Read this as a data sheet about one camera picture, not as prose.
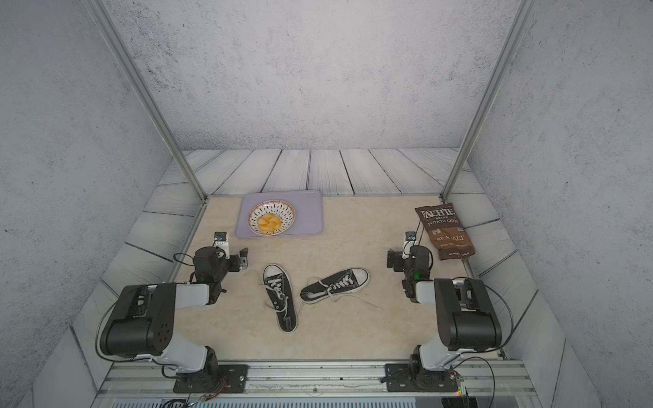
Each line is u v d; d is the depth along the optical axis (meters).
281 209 1.15
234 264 0.85
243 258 0.88
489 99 0.87
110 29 0.73
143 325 0.45
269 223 1.07
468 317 0.46
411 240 0.81
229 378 0.73
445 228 1.07
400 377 0.73
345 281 0.89
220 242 0.82
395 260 0.85
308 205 1.17
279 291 0.87
